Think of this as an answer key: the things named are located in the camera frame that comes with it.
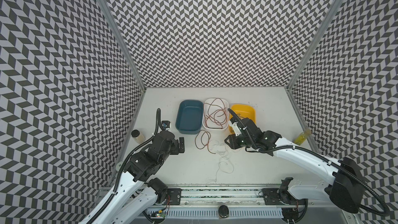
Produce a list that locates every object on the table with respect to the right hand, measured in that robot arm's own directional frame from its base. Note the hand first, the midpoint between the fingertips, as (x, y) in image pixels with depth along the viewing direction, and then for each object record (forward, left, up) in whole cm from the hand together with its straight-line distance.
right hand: (227, 138), depth 79 cm
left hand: (-2, +25, +6) cm, 26 cm away
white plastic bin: (+22, +5, -10) cm, 25 cm away
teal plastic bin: (+21, +22, -9) cm, 32 cm away
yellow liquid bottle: (+2, -41, -4) cm, 41 cm away
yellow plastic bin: (+28, -15, -15) cm, 35 cm away
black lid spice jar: (+2, +47, 0) cm, 47 cm away
